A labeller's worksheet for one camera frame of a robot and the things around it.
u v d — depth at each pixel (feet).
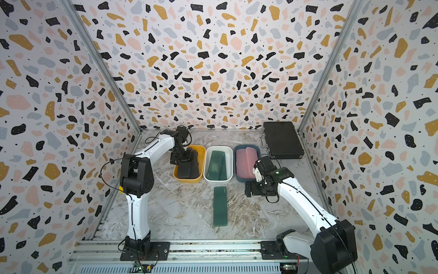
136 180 1.84
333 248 1.29
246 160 3.28
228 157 3.49
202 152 3.48
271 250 2.41
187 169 3.03
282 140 3.83
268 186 1.89
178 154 2.74
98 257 2.40
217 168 3.21
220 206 2.80
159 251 2.41
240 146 3.49
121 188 1.89
